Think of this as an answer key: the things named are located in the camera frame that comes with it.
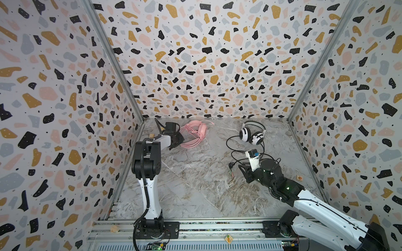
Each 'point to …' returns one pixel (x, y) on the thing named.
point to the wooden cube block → (299, 178)
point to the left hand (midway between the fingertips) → (182, 136)
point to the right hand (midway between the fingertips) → (239, 162)
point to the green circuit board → (154, 247)
